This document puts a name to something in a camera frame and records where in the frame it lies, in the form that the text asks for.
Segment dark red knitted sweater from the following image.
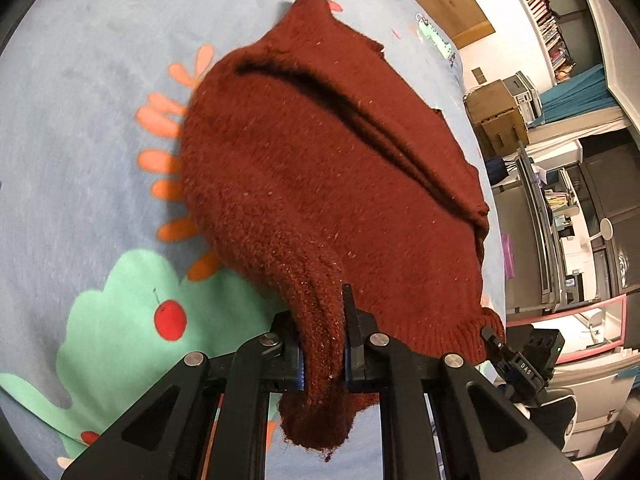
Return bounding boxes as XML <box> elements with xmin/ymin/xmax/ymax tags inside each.
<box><xmin>180</xmin><ymin>0</ymin><xmax>503</xmax><ymax>451</ymax></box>

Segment grey desk with shelf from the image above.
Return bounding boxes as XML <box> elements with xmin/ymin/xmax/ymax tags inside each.
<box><xmin>494</xmin><ymin>145</ymin><xmax>585</xmax><ymax>315</ymax></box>

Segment blue cartoon print bedsheet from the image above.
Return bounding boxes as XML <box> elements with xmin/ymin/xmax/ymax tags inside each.
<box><xmin>1</xmin><ymin>0</ymin><xmax>482</xmax><ymax>479</ymax></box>

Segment wooden nightstand drawers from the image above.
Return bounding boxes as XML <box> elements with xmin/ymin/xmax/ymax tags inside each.
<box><xmin>464</xmin><ymin>80</ymin><xmax>529</xmax><ymax>159</ymax></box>

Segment teal curtain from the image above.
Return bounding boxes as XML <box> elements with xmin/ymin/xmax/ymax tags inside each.
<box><xmin>530</xmin><ymin>64</ymin><xmax>617</xmax><ymax>127</ymax></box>

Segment bookshelf with books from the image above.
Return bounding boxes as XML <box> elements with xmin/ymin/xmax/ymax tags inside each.
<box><xmin>524</xmin><ymin>0</ymin><xmax>575</xmax><ymax>82</ymax></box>

